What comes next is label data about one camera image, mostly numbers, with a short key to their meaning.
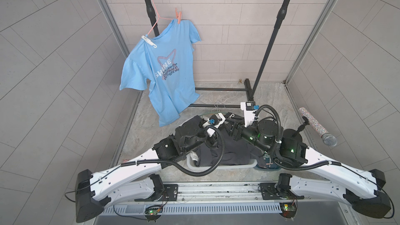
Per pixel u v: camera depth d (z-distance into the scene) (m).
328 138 0.62
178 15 0.74
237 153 0.74
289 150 0.45
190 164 0.70
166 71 0.83
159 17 0.79
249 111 0.53
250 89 1.08
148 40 0.62
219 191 0.72
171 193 0.71
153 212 0.63
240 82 1.19
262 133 0.44
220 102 1.08
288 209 0.68
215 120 0.50
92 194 0.38
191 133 0.46
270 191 0.71
